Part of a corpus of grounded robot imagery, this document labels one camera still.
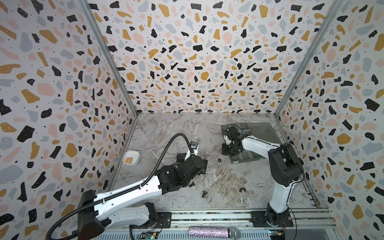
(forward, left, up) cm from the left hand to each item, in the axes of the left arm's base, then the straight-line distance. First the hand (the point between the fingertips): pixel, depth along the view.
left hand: (198, 156), depth 72 cm
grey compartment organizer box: (+30, -47, -20) cm, 59 cm away
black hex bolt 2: (-11, -3, -21) cm, 24 cm away
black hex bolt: (-6, +3, -22) cm, 23 cm away
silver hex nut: (+26, 0, -23) cm, 34 cm away
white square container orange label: (+10, +41, -19) cm, 47 cm away
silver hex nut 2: (+13, -5, -22) cm, 26 cm away
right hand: (+14, -15, -18) cm, 27 cm away
